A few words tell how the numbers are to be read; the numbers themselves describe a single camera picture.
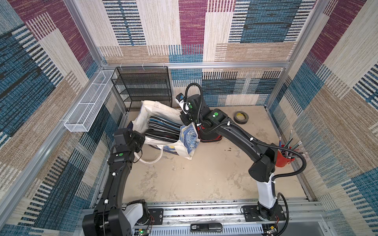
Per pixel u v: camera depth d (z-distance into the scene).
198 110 0.56
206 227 0.67
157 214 0.75
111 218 0.38
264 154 0.48
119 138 0.60
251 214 0.73
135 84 1.08
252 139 0.50
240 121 1.12
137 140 0.71
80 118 0.70
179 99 0.66
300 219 0.74
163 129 0.86
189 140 0.83
